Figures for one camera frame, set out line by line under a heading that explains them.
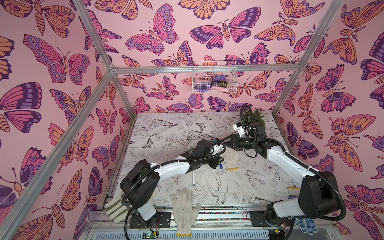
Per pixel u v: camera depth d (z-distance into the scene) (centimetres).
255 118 92
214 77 96
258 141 66
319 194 42
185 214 76
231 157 95
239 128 78
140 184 45
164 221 73
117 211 76
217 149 73
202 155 67
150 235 72
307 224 71
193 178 87
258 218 73
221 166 92
